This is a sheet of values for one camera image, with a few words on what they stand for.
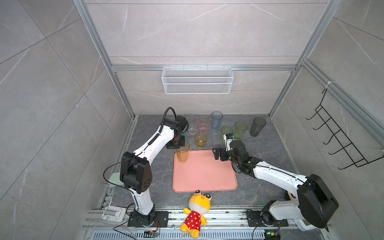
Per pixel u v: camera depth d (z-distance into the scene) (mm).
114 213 731
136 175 476
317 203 419
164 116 639
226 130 1028
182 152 814
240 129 963
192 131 1049
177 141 717
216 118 1030
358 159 587
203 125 1104
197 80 1005
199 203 715
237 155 650
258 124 989
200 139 1020
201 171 927
